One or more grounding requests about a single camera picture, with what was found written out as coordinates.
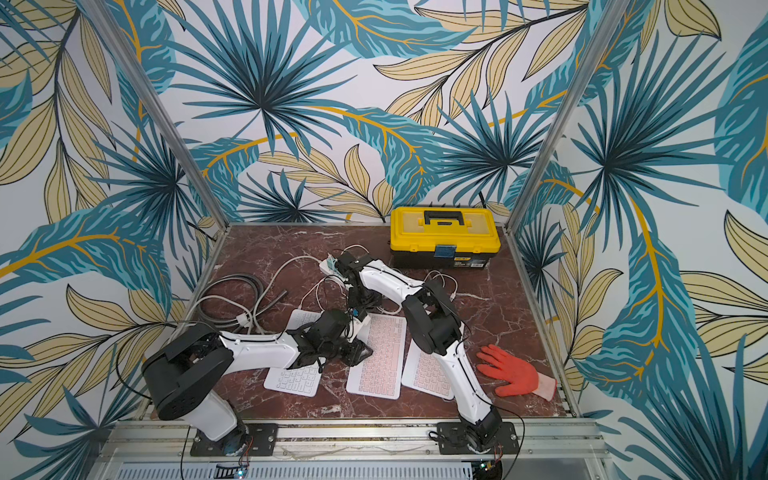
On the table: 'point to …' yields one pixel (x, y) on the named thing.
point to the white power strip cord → (230, 305)
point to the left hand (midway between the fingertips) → (365, 356)
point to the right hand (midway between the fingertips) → (365, 308)
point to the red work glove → (522, 377)
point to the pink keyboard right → (427, 372)
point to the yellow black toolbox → (444, 237)
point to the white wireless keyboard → (304, 379)
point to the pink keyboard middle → (382, 373)
